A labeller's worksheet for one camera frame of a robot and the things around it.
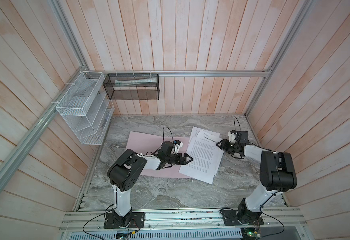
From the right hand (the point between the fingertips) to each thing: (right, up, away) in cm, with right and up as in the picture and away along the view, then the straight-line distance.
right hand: (219, 144), depth 99 cm
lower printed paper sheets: (-3, +4, +9) cm, 10 cm away
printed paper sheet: (-9, -10, -2) cm, 14 cm away
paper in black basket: (-54, +39, -8) cm, 67 cm away
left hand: (-22, -10, -8) cm, 26 cm away
